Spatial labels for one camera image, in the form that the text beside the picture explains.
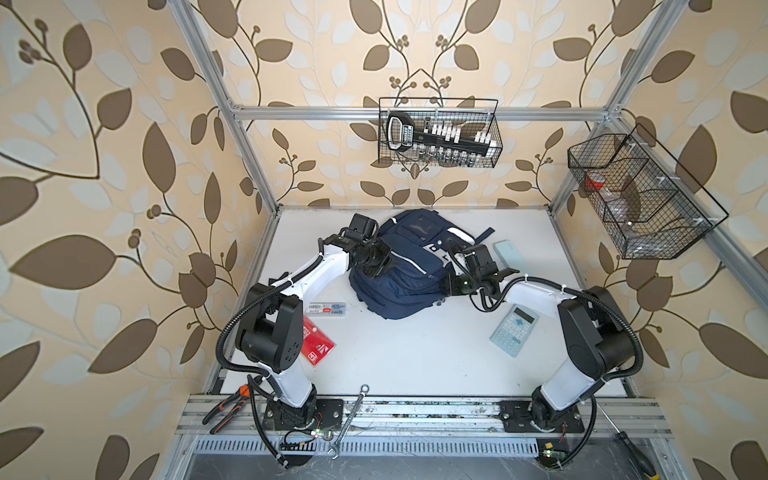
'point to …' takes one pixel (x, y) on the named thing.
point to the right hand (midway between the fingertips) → (442, 287)
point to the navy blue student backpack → (411, 280)
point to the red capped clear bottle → (595, 181)
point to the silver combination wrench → (336, 447)
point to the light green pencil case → (510, 256)
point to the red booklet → (315, 344)
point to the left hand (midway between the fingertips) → (405, 256)
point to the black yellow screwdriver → (635, 452)
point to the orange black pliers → (241, 395)
